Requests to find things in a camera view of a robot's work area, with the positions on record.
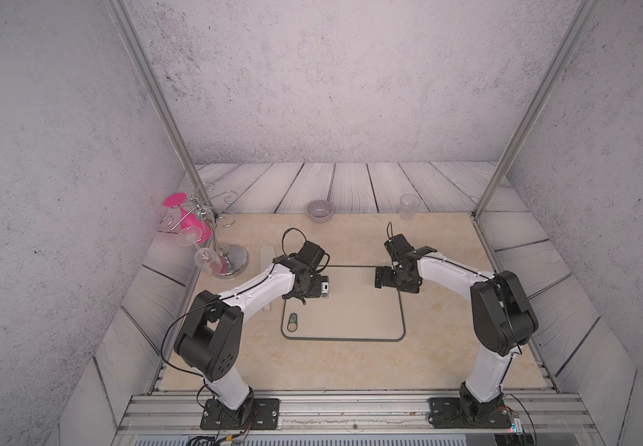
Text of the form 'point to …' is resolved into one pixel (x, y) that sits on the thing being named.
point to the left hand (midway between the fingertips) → (316, 291)
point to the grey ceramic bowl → (320, 211)
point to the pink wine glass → (190, 225)
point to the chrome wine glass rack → (209, 207)
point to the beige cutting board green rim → (355, 309)
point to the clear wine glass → (207, 261)
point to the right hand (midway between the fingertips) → (389, 283)
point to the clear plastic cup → (408, 204)
